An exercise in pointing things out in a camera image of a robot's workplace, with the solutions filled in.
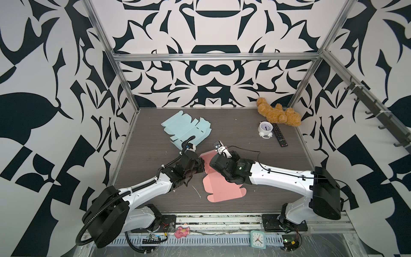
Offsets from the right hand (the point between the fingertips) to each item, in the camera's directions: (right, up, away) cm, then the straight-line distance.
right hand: (226, 152), depth 81 cm
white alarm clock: (+28, +12, +24) cm, 39 cm away
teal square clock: (+12, -35, -12) cm, 39 cm away
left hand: (-11, -4, +3) cm, 12 cm away
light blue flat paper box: (-26, +13, +28) cm, 40 cm away
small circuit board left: (-33, -37, -8) cm, 51 cm away
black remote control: (+37, +7, +24) cm, 45 cm away
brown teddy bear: (+36, +21, +24) cm, 48 cm away
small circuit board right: (+27, -37, -10) cm, 47 cm away
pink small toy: (-20, -32, -11) cm, 40 cm away
